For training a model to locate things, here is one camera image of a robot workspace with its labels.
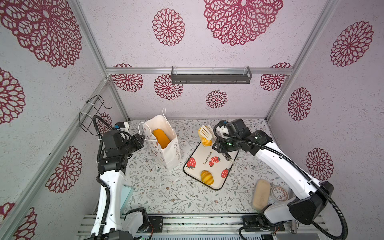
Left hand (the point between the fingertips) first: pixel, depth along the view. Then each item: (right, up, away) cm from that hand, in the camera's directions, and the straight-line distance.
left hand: (144, 138), depth 74 cm
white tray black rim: (+33, -18, +21) cm, 43 cm away
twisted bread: (+31, -2, +4) cm, 31 cm away
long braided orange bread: (+6, 0, +16) cm, 17 cm away
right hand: (+35, -3, -1) cm, 35 cm away
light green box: (-12, -30, +8) cm, 33 cm away
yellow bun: (+33, -23, +11) cm, 41 cm away
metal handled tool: (+73, -42, -3) cm, 84 cm away
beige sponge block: (+61, -30, +5) cm, 68 cm away
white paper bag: (+13, -9, +7) cm, 17 cm away
